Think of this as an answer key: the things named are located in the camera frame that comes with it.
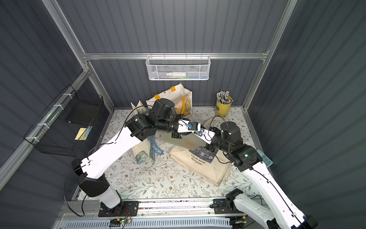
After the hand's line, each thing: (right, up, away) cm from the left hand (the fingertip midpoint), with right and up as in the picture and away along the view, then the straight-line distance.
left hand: (193, 124), depth 63 cm
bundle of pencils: (+23, +19, +39) cm, 49 cm away
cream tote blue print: (-27, -15, +16) cm, 34 cm away
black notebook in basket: (-65, +7, +21) cm, 69 cm away
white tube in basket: (-10, +32, +29) cm, 44 cm away
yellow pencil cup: (+25, +10, +44) cm, 52 cm away
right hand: (+4, -3, +4) cm, 7 cm away
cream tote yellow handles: (-7, +20, +49) cm, 53 cm away
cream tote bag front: (+14, -28, +20) cm, 37 cm away
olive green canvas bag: (0, -10, +16) cm, 19 cm away
